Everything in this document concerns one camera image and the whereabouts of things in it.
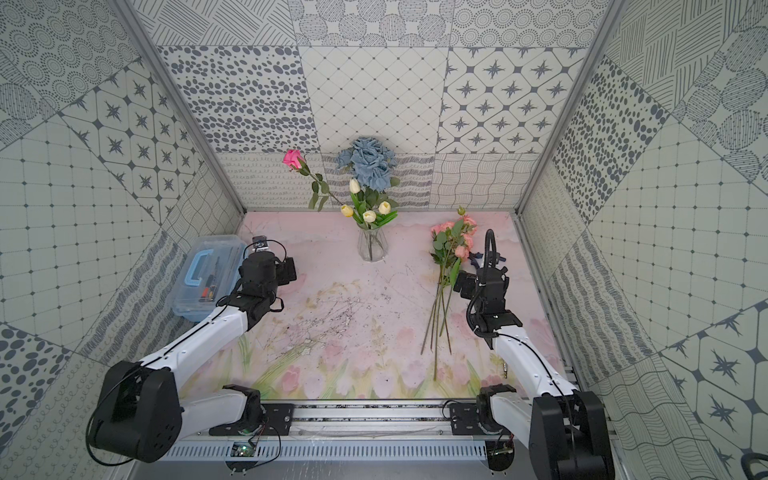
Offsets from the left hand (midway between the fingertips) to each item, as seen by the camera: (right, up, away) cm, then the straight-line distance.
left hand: (280, 259), depth 85 cm
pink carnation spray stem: (+54, +5, +18) cm, 57 cm away
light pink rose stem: (+46, -16, +8) cm, 49 cm away
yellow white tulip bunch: (+26, +15, +6) cm, 31 cm away
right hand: (+58, -6, +2) cm, 59 cm away
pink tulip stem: (+56, +1, +15) cm, 58 cm away
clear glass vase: (+26, +4, +16) cm, 30 cm away
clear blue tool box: (-25, -5, +5) cm, 26 cm away
